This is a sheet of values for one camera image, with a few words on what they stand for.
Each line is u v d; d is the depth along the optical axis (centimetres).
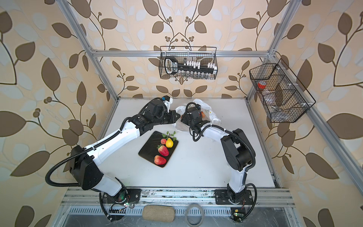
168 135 96
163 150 87
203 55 91
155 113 60
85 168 41
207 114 87
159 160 83
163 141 91
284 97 75
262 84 87
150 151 89
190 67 84
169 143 89
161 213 67
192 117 73
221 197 73
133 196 74
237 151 49
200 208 69
